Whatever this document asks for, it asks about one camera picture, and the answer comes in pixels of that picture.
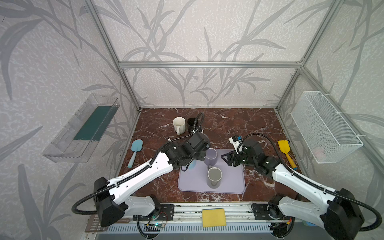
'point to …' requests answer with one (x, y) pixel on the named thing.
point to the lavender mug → (211, 157)
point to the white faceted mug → (179, 123)
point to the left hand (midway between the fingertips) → (204, 146)
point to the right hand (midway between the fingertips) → (225, 150)
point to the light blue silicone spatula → (136, 145)
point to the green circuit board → (160, 225)
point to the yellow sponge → (213, 217)
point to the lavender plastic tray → (194, 179)
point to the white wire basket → (328, 137)
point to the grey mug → (214, 177)
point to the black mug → (191, 123)
